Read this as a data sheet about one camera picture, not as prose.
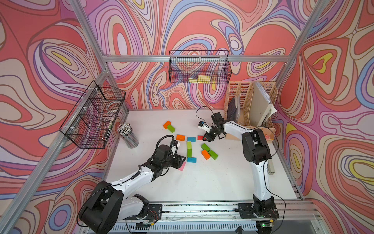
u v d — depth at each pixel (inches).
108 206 15.9
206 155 36.8
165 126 42.5
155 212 28.3
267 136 39.1
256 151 23.1
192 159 36.0
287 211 29.7
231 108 41.2
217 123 32.3
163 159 26.2
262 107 34.7
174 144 29.6
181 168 34.8
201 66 37.7
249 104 39.9
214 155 36.6
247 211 28.5
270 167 34.0
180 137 40.0
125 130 33.2
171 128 42.4
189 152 37.7
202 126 36.7
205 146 37.9
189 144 39.2
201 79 32.4
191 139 39.9
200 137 39.9
